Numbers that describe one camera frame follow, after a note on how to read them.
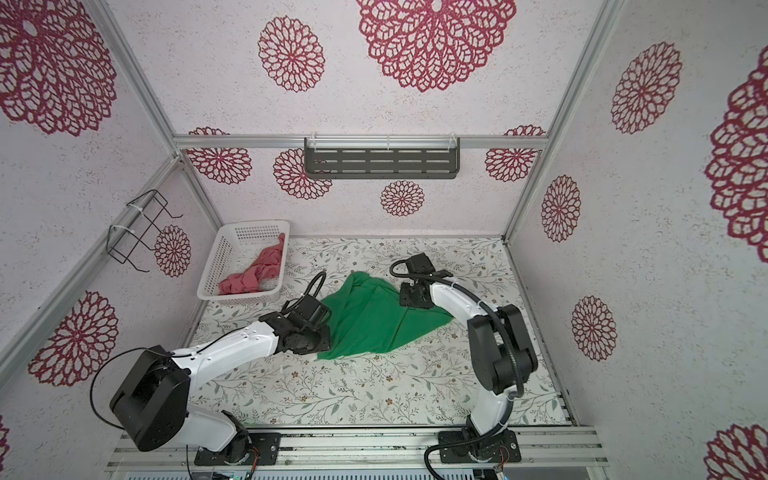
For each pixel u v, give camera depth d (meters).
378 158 0.97
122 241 0.73
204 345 0.50
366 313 0.97
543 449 0.76
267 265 1.03
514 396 0.52
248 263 1.13
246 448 0.69
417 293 0.70
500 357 0.48
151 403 0.43
